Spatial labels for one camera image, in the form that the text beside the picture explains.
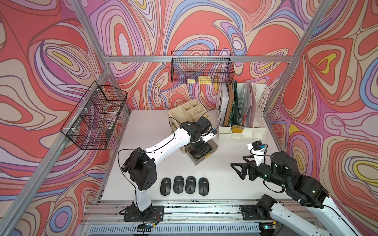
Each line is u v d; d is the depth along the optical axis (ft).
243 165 1.77
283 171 1.45
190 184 2.66
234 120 3.10
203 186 2.63
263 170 1.79
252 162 1.80
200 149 2.36
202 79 2.70
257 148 1.77
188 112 2.70
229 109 3.06
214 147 3.04
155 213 2.38
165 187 2.64
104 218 2.41
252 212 2.39
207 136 2.45
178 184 2.65
